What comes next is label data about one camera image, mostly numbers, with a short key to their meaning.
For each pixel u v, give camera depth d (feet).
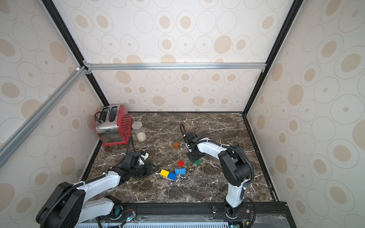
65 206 1.35
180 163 2.94
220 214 2.39
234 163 1.62
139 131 3.17
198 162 2.96
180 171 2.87
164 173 2.67
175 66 3.06
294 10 2.26
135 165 2.36
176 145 3.26
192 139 2.48
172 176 2.66
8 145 1.69
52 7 2.21
